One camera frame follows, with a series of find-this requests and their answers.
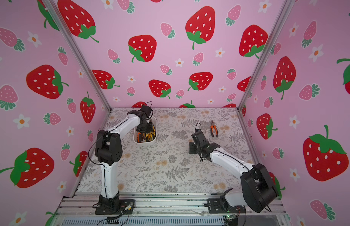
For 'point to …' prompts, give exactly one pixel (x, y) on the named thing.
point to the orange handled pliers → (211, 126)
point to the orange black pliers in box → (139, 137)
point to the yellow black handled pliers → (150, 136)
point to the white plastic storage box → (154, 121)
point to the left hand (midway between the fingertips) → (150, 130)
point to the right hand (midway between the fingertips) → (195, 145)
